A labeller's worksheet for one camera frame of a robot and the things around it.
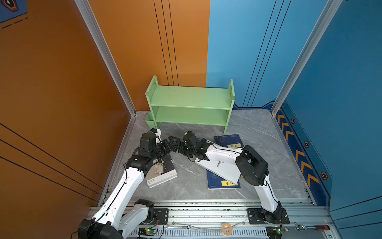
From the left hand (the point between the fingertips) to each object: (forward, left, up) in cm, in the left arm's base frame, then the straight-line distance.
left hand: (175, 141), depth 78 cm
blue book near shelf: (+14, -34, -20) cm, 42 cm away
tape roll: (-36, -26, -21) cm, 49 cm away
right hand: (+3, +3, -13) cm, 14 cm away
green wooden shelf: (+22, -7, +6) cm, 24 cm away
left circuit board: (-37, +12, -22) cm, 45 cm away
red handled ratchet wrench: (-35, -60, -18) cm, 72 cm away
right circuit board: (-37, -50, -22) cm, 66 cm away
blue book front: (-14, -22, -19) cm, 32 cm away
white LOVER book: (-9, +9, -17) cm, 21 cm away
